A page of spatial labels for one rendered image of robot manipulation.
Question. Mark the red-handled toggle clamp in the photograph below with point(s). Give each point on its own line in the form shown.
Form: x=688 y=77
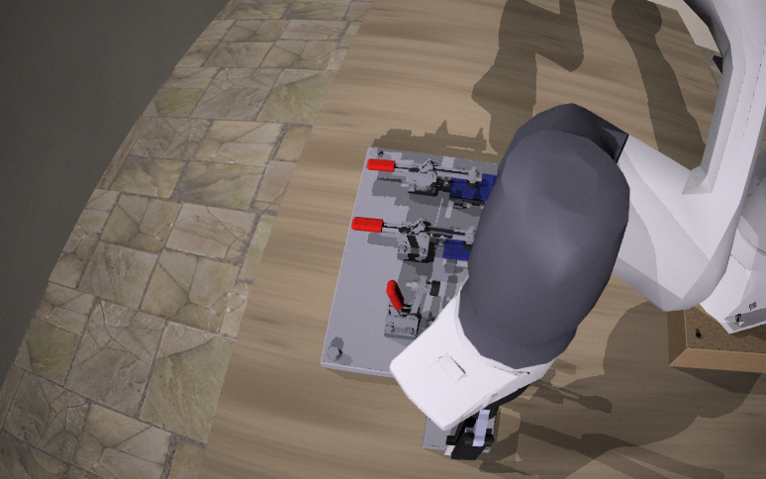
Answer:
x=413 y=246
x=403 y=324

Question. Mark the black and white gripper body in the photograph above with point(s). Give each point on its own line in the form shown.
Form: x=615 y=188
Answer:
x=493 y=407

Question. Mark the toggle clamp with red handle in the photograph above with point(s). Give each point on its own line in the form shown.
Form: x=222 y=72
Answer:
x=420 y=182

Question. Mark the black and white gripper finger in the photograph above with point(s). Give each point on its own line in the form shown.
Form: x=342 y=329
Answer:
x=474 y=434

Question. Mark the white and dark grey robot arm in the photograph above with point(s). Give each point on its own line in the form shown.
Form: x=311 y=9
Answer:
x=559 y=222

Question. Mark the blue rectangular block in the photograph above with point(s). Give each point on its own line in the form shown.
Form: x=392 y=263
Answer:
x=454 y=249
x=479 y=195

